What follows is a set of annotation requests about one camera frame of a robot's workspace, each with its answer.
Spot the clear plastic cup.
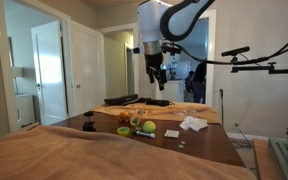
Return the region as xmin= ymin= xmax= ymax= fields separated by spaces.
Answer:
xmin=129 ymin=109 xmax=146 ymax=131

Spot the white printed card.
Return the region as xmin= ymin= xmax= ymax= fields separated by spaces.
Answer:
xmin=163 ymin=129 xmax=181 ymax=139

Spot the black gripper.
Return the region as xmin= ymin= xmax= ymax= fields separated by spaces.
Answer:
xmin=144 ymin=52 xmax=168 ymax=92

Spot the white dresser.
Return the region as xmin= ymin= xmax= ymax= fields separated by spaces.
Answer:
xmin=15 ymin=93 xmax=37 ymax=128

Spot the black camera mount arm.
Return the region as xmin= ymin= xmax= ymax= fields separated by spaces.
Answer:
xmin=230 ymin=55 xmax=288 ymax=75

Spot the white marker green cap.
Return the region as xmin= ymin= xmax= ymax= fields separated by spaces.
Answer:
xmin=131 ymin=129 xmax=157 ymax=139

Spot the metal framed board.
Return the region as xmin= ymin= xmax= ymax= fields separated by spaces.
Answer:
xmin=268 ymin=137 xmax=288 ymax=180

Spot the orange terry towel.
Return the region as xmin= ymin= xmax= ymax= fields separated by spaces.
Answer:
xmin=0 ymin=124 xmax=257 ymax=180
xmin=90 ymin=101 xmax=223 ymax=125

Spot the small black clamp mount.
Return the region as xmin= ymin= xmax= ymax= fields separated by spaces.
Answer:
xmin=82 ymin=110 xmax=98 ymax=133

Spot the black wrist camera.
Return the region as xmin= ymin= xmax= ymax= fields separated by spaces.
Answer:
xmin=161 ymin=42 xmax=183 ymax=56

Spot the green bowl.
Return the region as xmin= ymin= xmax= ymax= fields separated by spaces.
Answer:
xmin=116 ymin=125 xmax=131 ymax=138

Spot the yellow pencil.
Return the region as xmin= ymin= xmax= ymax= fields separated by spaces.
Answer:
xmin=136 ymin=107 xmax=145 ymax=130

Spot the white panel door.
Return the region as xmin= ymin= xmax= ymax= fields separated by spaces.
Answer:
xmin=30 ymin=20 xmax=69 ymax=127
xmin=68 ymin=20 xmax=107 ymax=116

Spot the long black box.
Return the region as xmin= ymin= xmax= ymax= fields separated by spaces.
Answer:
xmin=103 ymin=93 xmax=140 ymax=107

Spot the black fabric bag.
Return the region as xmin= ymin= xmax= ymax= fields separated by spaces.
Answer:
xmin=130 ymin=96 xmax=174 ymax=108

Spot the black stereo camera bar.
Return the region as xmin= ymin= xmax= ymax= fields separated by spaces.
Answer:
xmin=220 ymin=45 xmax=251 ymax=58

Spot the clear plastic wrapper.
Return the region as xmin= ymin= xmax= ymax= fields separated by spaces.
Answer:
xmin=173 ymin=107 xmax=199 ymax=122

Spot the orange toy car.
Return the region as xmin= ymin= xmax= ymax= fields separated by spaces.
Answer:
xmin=117 ymin=110 xmax=133 ymax=125

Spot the wooden side bench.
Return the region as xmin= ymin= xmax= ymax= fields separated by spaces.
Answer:
xmin=252 ymin=137 xmax=284 ymax=180

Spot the crumpled white tissue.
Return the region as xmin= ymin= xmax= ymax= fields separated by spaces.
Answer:
xmin=179 ymin=115 xmax=209 ymax=132

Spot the person in dark clothes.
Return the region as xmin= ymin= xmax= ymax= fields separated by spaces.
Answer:
xmin=184 ymin=61 xmax=208 ymax=105

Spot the yellow-green tennis ball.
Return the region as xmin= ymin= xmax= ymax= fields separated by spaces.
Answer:
xmin=142 ymin=120 xmax=158 ymax=134

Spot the grey floor cable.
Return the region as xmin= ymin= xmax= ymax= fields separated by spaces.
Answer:
xmin=231 ymin=123 xmax=255 ymax=150

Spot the thin dark pole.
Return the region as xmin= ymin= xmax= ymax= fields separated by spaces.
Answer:
xmin=219 ymin=87 xmax=225 ymax=127

